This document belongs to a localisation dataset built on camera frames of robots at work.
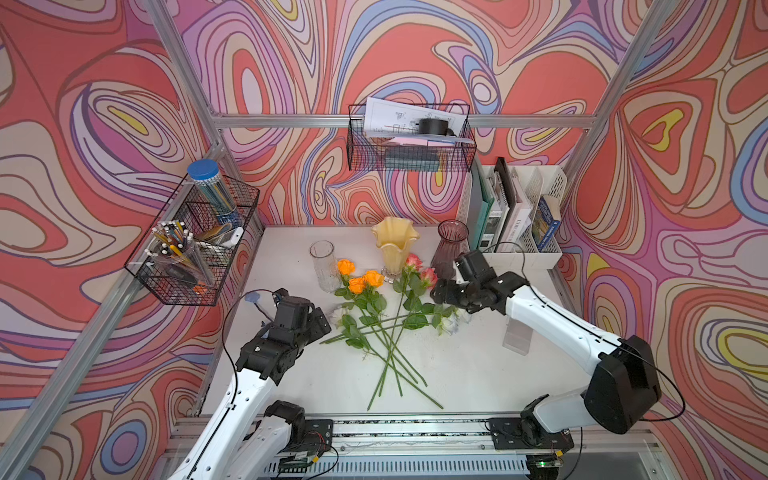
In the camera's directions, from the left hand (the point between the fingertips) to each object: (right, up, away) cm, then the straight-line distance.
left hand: (316, 321), depth 78 cm
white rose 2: (+39, -3, +11) cm, 40 cm away
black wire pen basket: (-24, +21, -4) cm, 32 cm away
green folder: (+46, +33, +8) cm, 57 cm away
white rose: (+3, -1, +13) cm, 13 cm away
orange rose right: (+15, +9, +21) cm, 27 cm away
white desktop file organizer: (+72, +43, +27) cm, 88 cm away
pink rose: (+28, +14, +26) cm, 41 cm away
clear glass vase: (0, +14, +15) cm, 21 cm away
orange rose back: (+5, +13, +25) cm, 28 cm away
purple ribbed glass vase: (+39, +21, +13) cm, 46 cm away
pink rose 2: (+33, +9, +22) cm, 40 cm away
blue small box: (+73, +27, +23) cm, 81 cm away
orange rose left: (+9, +6, +20) cm, 23 cm away
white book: (+60, +28, +14) cm, 68 cm away
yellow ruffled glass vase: (+21, +24, +18) cm, 36 cm away
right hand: (+35, +4, +6) cm, 36 cm away
